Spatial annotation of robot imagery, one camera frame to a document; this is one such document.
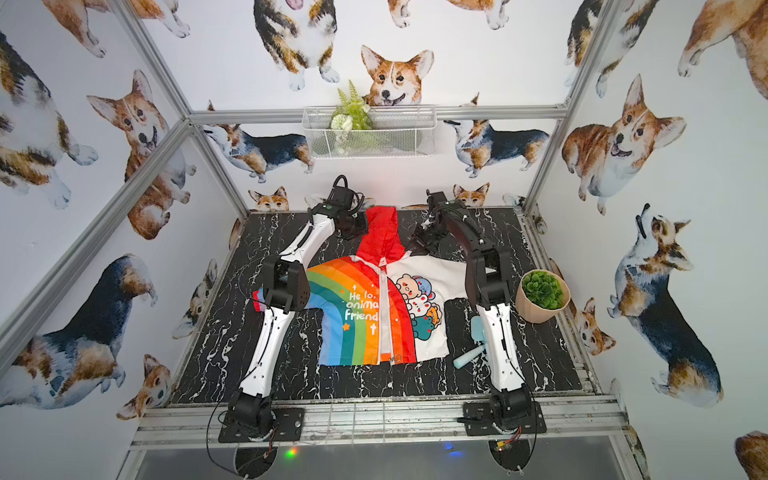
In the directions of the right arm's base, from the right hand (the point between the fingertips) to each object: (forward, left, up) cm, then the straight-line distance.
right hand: (401, 247), depth 98 cm
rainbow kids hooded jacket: (-16, +4, -9) cm, 19 cm away
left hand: (+12, +9, -1) cm, 15 cm away
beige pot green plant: (-19, -40, +2) cm, 44 cm away
